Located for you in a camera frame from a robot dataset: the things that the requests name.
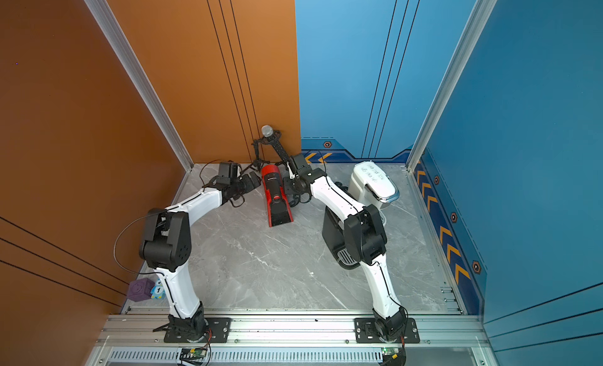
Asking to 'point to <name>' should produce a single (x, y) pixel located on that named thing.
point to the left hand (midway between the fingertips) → (256, 179)
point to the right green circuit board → (392, 356)
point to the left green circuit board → (191, 356)
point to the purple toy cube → (140, 289)
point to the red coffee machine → (279, 211)
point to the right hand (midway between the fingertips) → (287, 186)
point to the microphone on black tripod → (268, 134)
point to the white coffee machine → (370, 185)
